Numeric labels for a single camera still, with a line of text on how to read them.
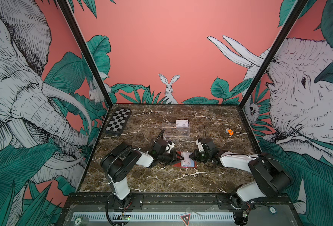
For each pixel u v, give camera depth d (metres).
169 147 0.88
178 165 0.86
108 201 0.73
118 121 1.04
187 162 0.88
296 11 0.70
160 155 0.74
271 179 0.44
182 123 0.98
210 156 0.71
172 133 1.01
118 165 0.48
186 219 0.69
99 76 1.02
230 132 1.01
